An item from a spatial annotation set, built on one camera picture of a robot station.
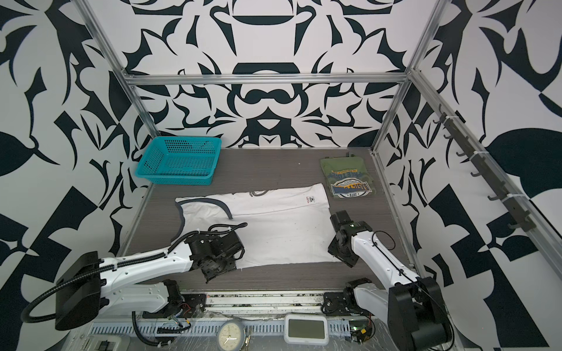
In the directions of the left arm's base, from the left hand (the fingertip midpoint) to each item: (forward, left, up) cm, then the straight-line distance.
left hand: (233, 263), depth 80 cm
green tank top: (+38, -51, -1) cm, 64 cm away
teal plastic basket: (+53, +29, -3) cm, 61 cm away
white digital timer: (-21, -24, +1) cm, 32 cm away
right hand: (+3, -39, -2) cm, 39 cm away
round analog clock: (-21, -1, +1) cm, 21 cm away
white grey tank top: (+16, -21, -4) cm, 26 cm away
